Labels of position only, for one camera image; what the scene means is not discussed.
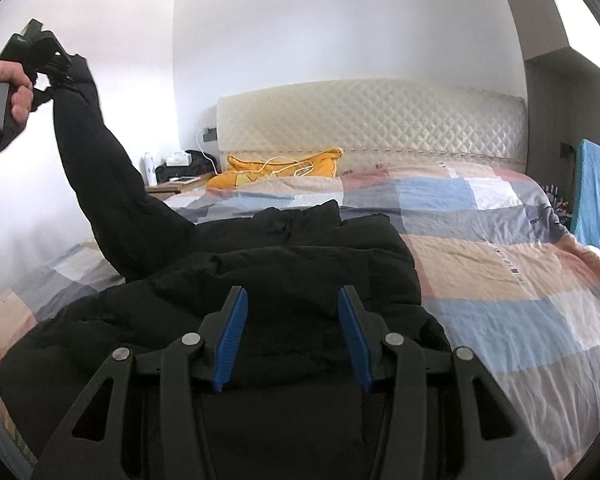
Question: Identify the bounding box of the cream quilted headboard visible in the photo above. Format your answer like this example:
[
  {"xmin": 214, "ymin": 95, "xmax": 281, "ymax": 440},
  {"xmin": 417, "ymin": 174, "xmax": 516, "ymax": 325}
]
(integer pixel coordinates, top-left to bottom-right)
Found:
[{"xmin": 216, "ymin": 78, "xmax": 528, "ymax": 172}]

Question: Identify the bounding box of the blue towel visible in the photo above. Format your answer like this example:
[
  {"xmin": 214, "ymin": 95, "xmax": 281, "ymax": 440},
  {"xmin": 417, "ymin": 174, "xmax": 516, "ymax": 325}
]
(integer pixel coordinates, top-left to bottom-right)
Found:
[{"xmin": 571, "ymin": 139, "xmax": 600, "ymax": 250}]

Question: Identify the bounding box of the white smartphone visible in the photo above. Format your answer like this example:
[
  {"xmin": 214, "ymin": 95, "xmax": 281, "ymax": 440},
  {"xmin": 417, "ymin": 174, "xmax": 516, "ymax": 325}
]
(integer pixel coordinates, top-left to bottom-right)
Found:
[{"xmin": 170, "ymin": 176, "xmax": 200, "ymax": 184}]

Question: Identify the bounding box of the checkered patchwork bed quilt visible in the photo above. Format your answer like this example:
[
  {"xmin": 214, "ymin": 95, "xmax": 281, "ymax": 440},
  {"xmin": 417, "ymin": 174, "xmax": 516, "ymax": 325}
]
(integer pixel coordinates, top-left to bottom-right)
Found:
[{"xmin": 0, "ymin": 162, "xmax": 600, "ymax": 479}]

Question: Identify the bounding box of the person's left hand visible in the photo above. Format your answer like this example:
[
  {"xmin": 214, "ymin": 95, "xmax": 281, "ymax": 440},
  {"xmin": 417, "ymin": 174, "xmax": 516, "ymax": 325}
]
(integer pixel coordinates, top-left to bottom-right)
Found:
[{"xmin": 0, "ymin": 61, "xmax": 33, "ymax": 126}]

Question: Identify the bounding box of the white box on bag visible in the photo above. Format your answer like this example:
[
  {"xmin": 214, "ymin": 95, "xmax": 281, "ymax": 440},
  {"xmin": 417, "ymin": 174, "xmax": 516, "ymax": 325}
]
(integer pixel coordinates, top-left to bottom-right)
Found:
[{"xmin": 166, "ymin": 151, "xmax": 190, "ymax": 167}]

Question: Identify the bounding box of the dark wall socket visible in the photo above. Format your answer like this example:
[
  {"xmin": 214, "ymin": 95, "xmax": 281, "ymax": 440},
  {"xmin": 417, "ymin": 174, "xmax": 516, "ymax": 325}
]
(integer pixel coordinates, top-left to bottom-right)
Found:
[{"xmin": 202, "ymin": 128, "xmax": 218, "ymax": 142}]

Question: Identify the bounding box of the black puffer jacket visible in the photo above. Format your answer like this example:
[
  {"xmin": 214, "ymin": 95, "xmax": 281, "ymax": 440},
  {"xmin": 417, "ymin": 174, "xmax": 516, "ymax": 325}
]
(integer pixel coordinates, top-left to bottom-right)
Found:
[{"xmin": 0, "ymin": 56, "xmax": 450, "ymax": 479}]

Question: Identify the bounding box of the wooden nightstand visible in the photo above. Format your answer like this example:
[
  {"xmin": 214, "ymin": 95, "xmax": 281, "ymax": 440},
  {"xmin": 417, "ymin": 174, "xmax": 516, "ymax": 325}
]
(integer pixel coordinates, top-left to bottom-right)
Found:
[{"xmin": 146, "ymin": 174, "xmax": 213, "ymax": 202}]

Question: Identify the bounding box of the grey wardrobe cabinet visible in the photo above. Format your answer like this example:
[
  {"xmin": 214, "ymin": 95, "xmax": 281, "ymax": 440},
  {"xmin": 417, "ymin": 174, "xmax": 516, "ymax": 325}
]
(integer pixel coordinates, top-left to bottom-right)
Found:
[{"xmin": 507, "ymin": 0, "xmax": 600, "ymax": 250}]

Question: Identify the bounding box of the white bottle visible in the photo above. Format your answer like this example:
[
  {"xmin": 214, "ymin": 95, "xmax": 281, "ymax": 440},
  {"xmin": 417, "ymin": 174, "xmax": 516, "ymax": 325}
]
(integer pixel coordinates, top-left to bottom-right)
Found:
[{"xmin": 140, "ymin": 153, "xmax": 158, "ymax": 188}]

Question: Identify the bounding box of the orange yellow pillow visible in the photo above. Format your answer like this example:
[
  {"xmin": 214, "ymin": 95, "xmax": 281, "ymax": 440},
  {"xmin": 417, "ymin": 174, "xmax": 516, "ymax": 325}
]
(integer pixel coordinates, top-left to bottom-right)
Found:
[{"xmin": 207, "ymin": 148, "xmax": 343, "ymax": 190}]

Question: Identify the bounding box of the white charging cable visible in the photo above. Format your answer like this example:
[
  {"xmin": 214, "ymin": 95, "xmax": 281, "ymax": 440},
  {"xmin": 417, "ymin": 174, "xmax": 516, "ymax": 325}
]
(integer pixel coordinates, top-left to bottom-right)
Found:
[{"xmin": 194, "ymin": 128, "xmax": 315, "ymax": 180}]

